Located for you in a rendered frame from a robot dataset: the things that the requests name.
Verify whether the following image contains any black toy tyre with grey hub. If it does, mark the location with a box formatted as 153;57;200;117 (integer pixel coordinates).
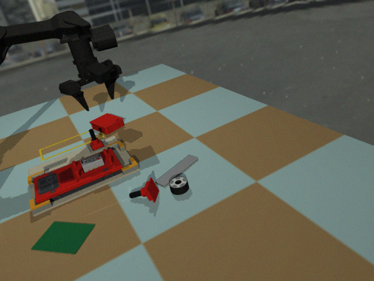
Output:
169;176;189;195

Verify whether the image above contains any dark green flat square mat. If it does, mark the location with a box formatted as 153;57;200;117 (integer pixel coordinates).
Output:
31;222;95;254

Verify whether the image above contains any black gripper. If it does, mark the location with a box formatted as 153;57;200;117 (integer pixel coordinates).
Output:
59;54;122;111

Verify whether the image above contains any grey flat bar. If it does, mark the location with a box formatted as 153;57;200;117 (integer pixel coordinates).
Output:
155;155;198;187

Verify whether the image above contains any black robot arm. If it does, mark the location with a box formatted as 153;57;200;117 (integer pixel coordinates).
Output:
0;11;118;84

